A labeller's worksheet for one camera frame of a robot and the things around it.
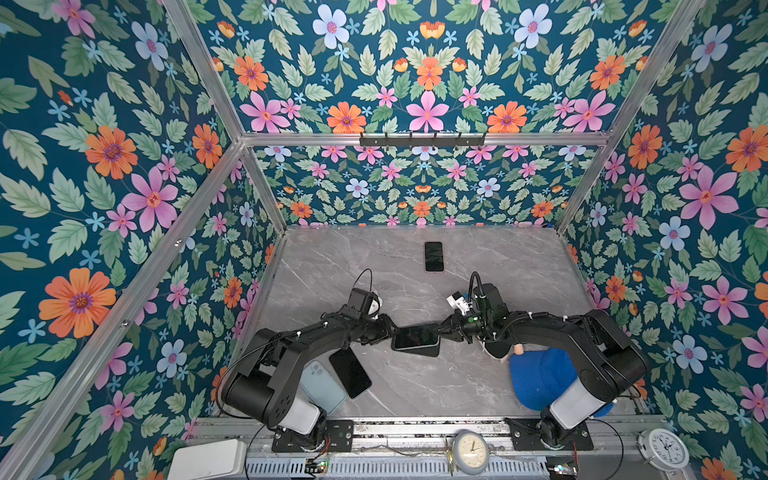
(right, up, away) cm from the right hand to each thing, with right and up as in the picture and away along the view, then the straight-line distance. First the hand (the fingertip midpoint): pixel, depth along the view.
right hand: (433, 331), depth 84 cm
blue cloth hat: (+28, -11, -4) cm, 31 cm away
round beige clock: (+7, -24, -16) cm, 30 cm away
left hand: (-10, +1, +3) cm, 10 cm away
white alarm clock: (+53, -24, -16) cm, 60 cm away
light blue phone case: (-32, -15, -1) cm, 35 cm away
